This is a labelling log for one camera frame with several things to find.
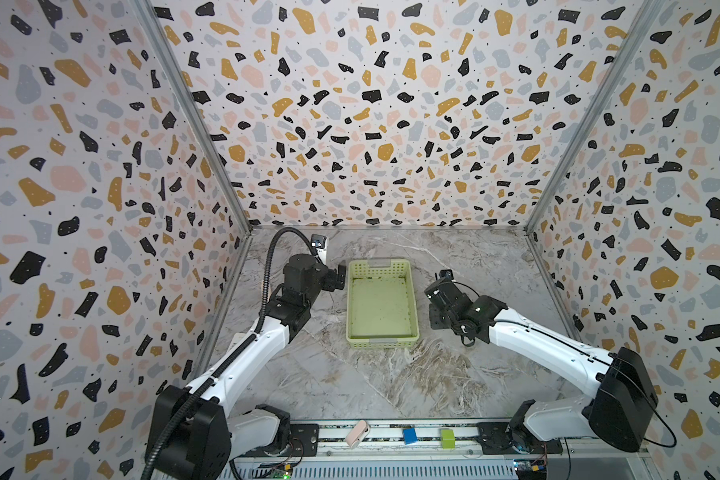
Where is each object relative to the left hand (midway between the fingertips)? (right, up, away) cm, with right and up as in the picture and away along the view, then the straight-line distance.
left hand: (327, 253), depth 80 cm
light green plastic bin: (+15, -18, +20) cm, 31 cm away
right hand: (+29, -15, +3) cm, 33 cm away
